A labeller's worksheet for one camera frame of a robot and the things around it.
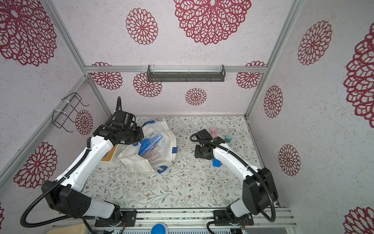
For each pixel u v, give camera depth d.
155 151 0.97
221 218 0.73
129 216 0.75
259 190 0.42
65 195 0.39
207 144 0.60
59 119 0.72
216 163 0.93
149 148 0.95
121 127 0.57
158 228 0.70
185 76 0.86
